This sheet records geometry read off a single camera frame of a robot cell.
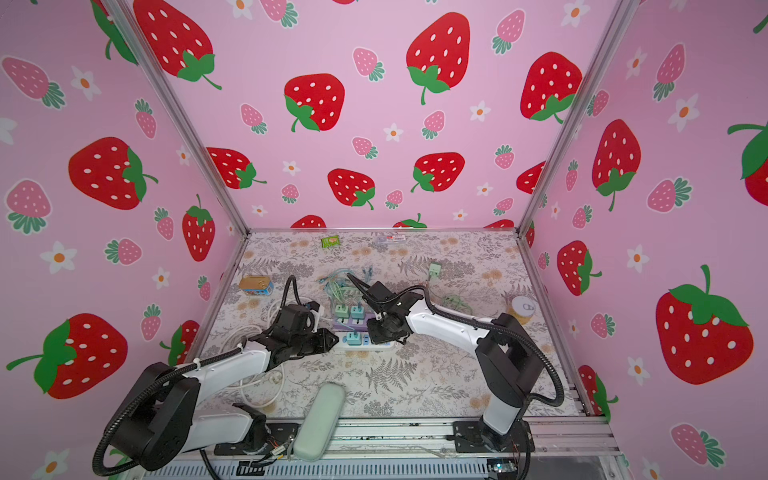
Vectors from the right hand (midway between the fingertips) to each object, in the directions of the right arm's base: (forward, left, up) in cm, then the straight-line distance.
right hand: (373, 336), depth 85 cm
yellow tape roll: (+16, -45, -3) cm, 48 cm away
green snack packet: (+40, +25, -5) cm, 48 cm away
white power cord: (-16, +17, +13) cm, 27 cm away
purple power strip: (+5, +9, -4) cm, 11 cm away
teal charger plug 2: (-2, +5, 0) cm, 5 cm away
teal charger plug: (+7, +6, 0) cm, 9 cm away
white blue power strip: (-2, +10, -4) cm, 11 cm away
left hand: (-1, +11, -3) cm, 11 cm away
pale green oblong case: (-21, +10, -3) cm, 24 cm away
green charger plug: (+7, +11, 0) cm, 13 cm away
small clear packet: (+45, +1, -5) cm, 45 cm away
